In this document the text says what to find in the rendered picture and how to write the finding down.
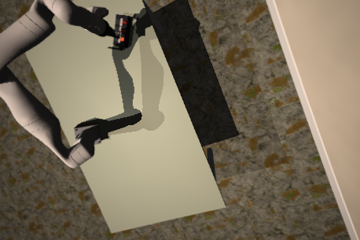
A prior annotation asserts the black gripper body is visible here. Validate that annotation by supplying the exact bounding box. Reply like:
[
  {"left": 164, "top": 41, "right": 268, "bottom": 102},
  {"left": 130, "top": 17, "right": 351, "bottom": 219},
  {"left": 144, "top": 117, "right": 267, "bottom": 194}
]
[{"left": 99, "top": 19, "right": 115, "bottom": 37}]

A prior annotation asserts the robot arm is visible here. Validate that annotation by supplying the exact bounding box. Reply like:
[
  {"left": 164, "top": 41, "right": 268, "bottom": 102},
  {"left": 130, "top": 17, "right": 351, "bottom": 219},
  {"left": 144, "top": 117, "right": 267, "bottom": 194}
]
[{"left": 0, "top": 0, "right": 108, "bottom": 168}]

